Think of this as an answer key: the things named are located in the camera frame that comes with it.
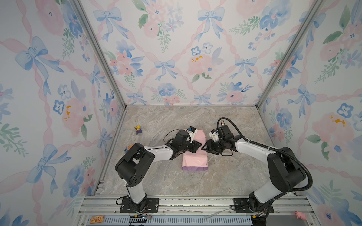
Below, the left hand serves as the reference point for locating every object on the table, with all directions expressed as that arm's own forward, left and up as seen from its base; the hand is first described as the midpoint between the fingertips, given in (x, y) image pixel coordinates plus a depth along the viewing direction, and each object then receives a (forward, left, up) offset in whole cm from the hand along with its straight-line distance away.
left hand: (202, 144), depth 88 cm
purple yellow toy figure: (+15, +45, -6) cm, 47 cm away
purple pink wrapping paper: (-11, +3, -1) cm, 11 cm away
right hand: (-2, -2, -2) cm, 3 cm away
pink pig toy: (-36, -46, -6) cm, 59 cm away
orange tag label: (-38, +54, -6) cm, 66 cm away
